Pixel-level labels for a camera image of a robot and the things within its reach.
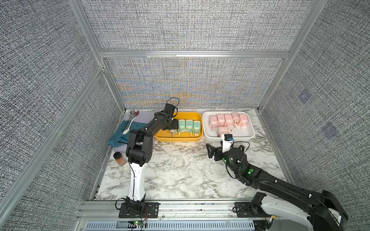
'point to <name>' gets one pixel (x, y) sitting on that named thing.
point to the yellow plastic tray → (165, 135)
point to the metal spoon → (133, 113)
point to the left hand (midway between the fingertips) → (175, 124)
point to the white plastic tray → (247, 133)
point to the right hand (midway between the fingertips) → (213, 140)
